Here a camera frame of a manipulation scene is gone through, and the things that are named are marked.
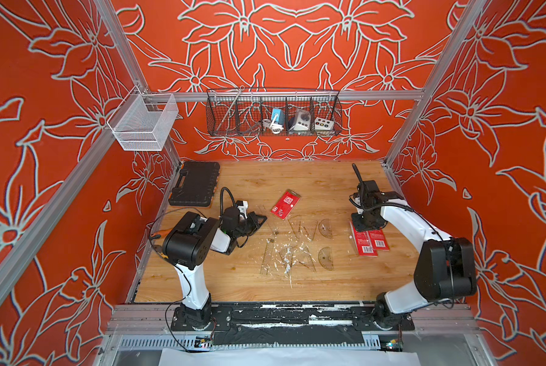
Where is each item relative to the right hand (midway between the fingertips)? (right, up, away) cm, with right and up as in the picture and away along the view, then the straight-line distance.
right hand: (357, 224), depth 87 cm
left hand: (-35, +2, +6) cm, 36 cm away
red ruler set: (+10, -7, +2) cm, 12 cm away
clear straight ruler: (-35, 0, +10) cm, 37 cm away
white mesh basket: (-88, +42, +5) cm, 98 cm away
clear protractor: (-13, -13, -1) cm, 19 cm away
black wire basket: (-49, +48, +11) cm, 69 cm away
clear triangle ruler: (-20, -3, +8) cm, 22 cm away
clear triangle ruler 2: (-21, -13, -2) cm, 25 cm away
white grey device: (-22, +42, +3) cm, 47 cm away
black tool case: (-70, +16, +19) cm, 74 cm away
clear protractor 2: (-11, -3, +8) cm, 14 cm away
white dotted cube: (-13, +42, +7) cm, 44 cm away
